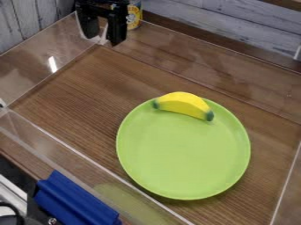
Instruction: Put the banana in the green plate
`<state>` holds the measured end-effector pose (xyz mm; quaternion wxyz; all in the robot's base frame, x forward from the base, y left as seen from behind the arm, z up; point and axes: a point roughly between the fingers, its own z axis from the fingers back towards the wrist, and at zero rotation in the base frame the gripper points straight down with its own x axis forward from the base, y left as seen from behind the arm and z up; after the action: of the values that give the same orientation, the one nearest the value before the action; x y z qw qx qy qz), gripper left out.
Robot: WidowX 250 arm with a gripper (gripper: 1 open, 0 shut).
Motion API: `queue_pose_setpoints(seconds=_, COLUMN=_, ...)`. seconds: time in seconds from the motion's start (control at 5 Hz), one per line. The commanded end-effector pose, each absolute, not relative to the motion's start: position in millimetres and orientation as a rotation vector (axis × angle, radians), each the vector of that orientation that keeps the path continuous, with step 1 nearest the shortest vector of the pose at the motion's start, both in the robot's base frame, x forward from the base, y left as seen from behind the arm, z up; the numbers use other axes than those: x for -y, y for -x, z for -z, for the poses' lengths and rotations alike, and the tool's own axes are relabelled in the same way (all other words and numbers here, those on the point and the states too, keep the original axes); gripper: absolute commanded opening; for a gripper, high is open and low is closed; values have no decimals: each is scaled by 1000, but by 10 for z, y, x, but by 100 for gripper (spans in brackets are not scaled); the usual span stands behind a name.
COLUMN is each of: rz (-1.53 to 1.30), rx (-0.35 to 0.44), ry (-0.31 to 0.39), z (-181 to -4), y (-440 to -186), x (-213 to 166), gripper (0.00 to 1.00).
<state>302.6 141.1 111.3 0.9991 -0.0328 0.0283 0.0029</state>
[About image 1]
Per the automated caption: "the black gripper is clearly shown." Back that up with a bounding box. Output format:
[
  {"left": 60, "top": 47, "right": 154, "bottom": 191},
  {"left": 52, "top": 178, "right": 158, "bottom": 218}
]
[{"left": 75, "top": 0, "right": 129, "bottom": 46}]

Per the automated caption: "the yellow toy banana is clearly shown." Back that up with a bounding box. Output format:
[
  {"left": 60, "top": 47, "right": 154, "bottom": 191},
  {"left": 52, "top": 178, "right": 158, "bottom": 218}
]
[{"left": 151, "top": 91, "right": 214, "bottom": 121}]

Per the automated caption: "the green round plate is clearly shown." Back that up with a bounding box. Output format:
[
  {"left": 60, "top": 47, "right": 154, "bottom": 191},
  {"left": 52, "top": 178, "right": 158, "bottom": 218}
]
[{"left": 116, "top": 100, "right": 251, "bottom": 200}]

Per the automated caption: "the yellow blue labelled can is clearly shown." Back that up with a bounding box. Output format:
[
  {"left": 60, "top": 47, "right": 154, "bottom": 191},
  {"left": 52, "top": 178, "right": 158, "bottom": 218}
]
[{"left": 127, "top": 0, "right": 141, "bottom": 30}]

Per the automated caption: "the blue plastic clamp block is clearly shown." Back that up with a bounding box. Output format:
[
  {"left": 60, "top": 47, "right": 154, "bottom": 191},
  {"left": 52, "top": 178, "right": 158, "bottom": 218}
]
[{"left": 33, "top": 171, "right": 121, "bottom": 225}]

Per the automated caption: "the clear acrylic enclosure wall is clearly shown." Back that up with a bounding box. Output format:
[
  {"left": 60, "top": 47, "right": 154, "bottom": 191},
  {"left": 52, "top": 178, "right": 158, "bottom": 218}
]
[{"left": 0, "top": 16, "right": 301, "bottom": 225}]

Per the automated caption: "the black cable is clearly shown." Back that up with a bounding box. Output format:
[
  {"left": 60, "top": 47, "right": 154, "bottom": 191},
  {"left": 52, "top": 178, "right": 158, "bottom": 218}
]
[{"left": 0, "top": 201, "right": 28, "bottom": 225}]

